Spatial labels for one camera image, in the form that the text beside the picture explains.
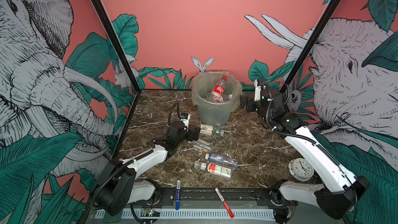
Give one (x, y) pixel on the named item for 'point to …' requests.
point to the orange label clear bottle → (202, 145)
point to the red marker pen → (225, 204)
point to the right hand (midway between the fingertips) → (247, 92)
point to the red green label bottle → (214, 169)
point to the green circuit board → (150, 212)
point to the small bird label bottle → (206, 129)
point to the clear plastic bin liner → (202, 84)
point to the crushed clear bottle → (222, 160)
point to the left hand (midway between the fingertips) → (194, 125)
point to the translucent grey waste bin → (217, 117)
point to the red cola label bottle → (216, 95)
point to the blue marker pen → (178, 198)
